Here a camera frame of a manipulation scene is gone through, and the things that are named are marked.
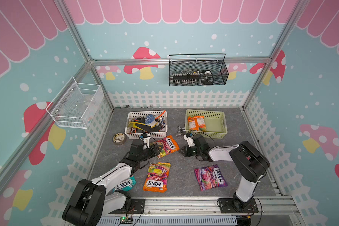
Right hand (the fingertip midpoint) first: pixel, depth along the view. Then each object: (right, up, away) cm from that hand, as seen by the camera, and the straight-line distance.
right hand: (180, 150), depth 94 cm
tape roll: (-43, +7, +6) cm, 44 cm away
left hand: (-12, +2, -8) cm, 15 cm away
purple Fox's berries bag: (+17, -13, -12) cm, 25 cm away
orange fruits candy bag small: (-8, +3, +2) cm, 8 cm away
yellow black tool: (-25, +15, +3) cm, 29 cm away
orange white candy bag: (+13, +18, +13) cm, 25 cm away
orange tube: (-15, +24, +15) cm, 32 cm away
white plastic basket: (-34, +10, +8) cm, 37 cm away
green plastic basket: (+28, +17, +15) cm, 36 cm away
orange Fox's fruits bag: (-15, -15, -12) cm, 24 cm away
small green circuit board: (-30, -32, -21) cm, 49 cm away
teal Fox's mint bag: (-32, -17, -14) cm, 39 cm away
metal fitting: (+1, +13, +11) cm, 16 cm away
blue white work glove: (-22, +20, +7) cm, 30 cm away
